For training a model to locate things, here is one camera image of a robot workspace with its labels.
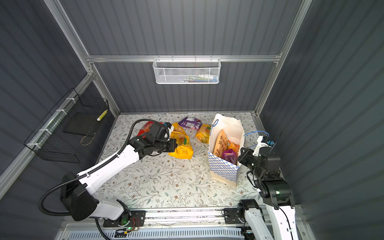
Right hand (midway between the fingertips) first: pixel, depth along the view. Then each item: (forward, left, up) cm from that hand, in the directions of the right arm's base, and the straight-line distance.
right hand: (242, 149), depth 66 cm
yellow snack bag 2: (+26, +17, -24) cm, 39 cm away
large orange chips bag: (+13, +7, -15) cm, 21 cm away
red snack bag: (+29, +57, -20) cm, 67 cm away
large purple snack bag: (+6, +3, -15) cm, 16 cm away
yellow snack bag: (+7, +28, -12) cm, 31 cm away
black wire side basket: (+8, +85, +2) cm, 85 cm away
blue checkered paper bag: (+21, +2, -20) cm, 29 cm away
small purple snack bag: (+37, +26, -24) cm, 51 cm away
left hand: (+8, +31, -8) cm, 33 cm away
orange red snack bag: (+15, -3, -23) cm, 28 cm away
